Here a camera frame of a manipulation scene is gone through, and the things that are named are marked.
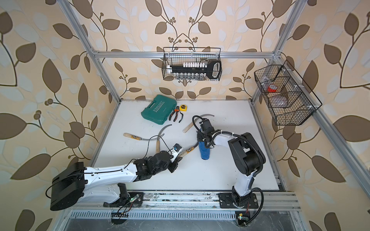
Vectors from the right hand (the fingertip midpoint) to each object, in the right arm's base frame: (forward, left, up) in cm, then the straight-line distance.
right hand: (200, 135), depth 99 cm
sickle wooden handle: (+1, +47, +1) cm, 47 cm away
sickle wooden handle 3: (+7, +8, +1) cm, 11 cm away
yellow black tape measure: (+26, +12, +1) cm, 29 cm away
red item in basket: (+10, -40, +32) cm, 52 cm away
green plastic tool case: (+21, +30, +5) cm, 37 cm away
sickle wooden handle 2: (-8, +29, 0) cm, 30 cm away
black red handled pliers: (+23, +17, +1) cm, 29 cm away
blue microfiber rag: (-13, -2, +2) cm, 13 cm away
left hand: (-18, +14, +9) cm, 24 cm away
